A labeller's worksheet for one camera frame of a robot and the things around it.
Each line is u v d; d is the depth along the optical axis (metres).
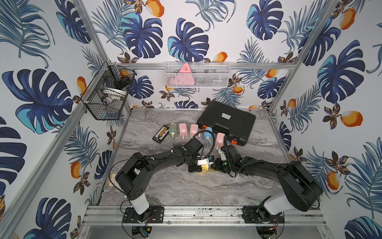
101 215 0.75
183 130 1.00
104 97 0.83
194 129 0.99
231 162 0.70
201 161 0.76
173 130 1.00
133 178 0.46
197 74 0.92
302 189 0.44
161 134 1.04
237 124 1.04
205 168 0.83
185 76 0.90
